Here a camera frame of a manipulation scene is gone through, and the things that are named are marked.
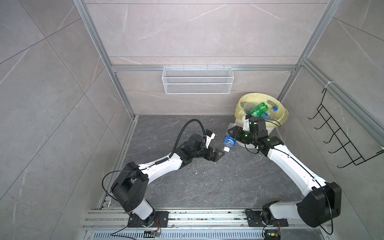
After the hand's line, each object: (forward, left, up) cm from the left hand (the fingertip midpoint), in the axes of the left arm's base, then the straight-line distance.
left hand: (219, 148), depth 79 cm
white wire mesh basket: (+48, +9, +12) cm, 50 cm away
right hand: (+9, -7, +5) cm, 12 cm away
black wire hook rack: (-3, -54, +15) cm, 56 cm away
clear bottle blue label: (+1, -4, +5) cm, 7 cm away
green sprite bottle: (+20, -26, +9) cm, 34 cm away
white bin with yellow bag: (+29, -21, +6) cm, 37 cm away
